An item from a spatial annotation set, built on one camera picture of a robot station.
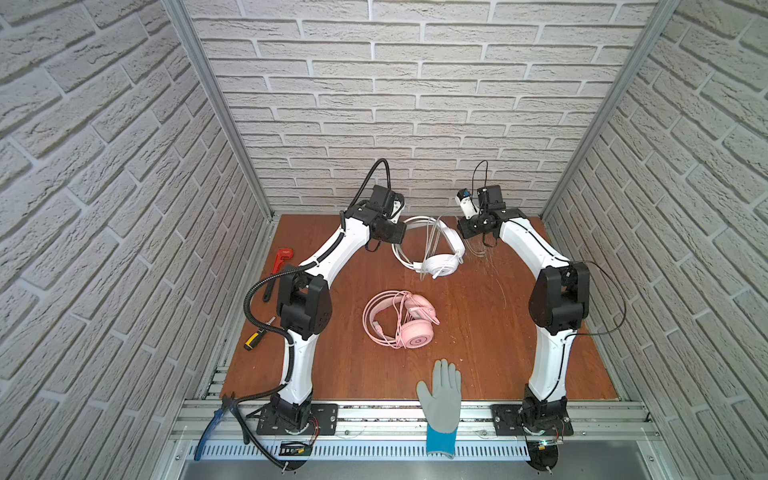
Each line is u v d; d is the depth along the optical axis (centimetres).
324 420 74
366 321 89
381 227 77
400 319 84
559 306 55
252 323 51
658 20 70
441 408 75
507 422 74
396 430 74
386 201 73
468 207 86
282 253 106
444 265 76
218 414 74
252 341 85
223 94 86
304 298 53
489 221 72
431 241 81
